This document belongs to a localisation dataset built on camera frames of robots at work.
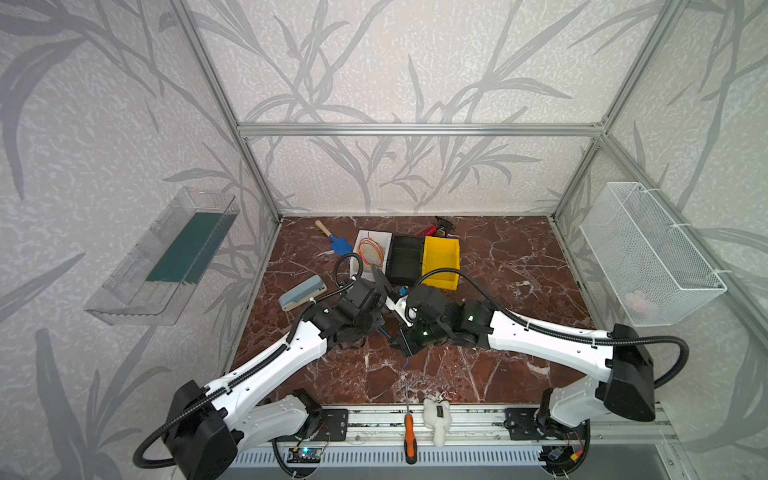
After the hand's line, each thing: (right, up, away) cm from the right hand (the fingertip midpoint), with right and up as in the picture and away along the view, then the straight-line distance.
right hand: (388, 335), depth 71 cm
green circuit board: (-20, -29, 0) cm, 35 cm away
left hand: (-1, +4, +8) cm, 10 cm away
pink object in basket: (+61, +8, +2) cm, 62 cm away
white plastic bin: (-8, +20, +37) cm, 43 cm away
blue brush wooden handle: (-21, +21, +40) cm, 50 cm away
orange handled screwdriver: (+5, -26, -2) cm, 26 cm away
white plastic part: (+12, -20, +1) cm, 23 cm away
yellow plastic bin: (+17, +18, +36) cm, 44 cm away
